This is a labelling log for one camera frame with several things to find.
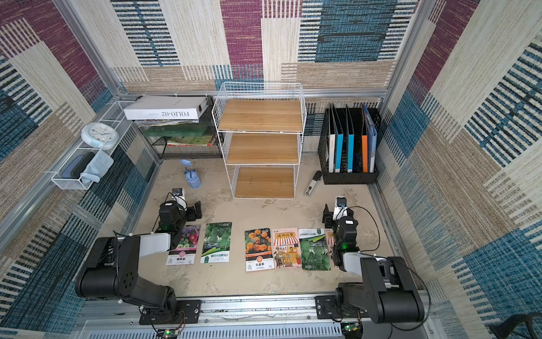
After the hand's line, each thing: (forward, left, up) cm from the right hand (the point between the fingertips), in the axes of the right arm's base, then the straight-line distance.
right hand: (337, 204), depth 88 cm
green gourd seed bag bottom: (-12, +50, -10) cm, 53 cm away
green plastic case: (+32, +65, +14) cm, 74 cm away
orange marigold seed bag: (-15, +33, -10) cm, 38 cm away
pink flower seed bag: (-15, +63, -10) cm, 66 cm away
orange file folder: (+21, -12, +14) cm, 28 cm away
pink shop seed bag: (-14, +21, -10) cm, 28 cm away
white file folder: (+21, +1, +14) cm, 25 cm away
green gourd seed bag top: (-15, +10, -10) cm, 21 cm away
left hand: (+4, +64, -3) cm, 64 cm away
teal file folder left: (+20, -2, +12) cm, 24 cm away
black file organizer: (+19, -15, -6) cm, 25 cm away
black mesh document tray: (+34, +84, +4) cm, 91 cm away
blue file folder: (+22, -15, +19) cm, 32 cm away
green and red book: (+29, +65, +10) cm, 72 cm away
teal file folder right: (+20, -6, +18) cm, 27 cm away
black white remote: (+16, +7, -7) cm, 19 cm away
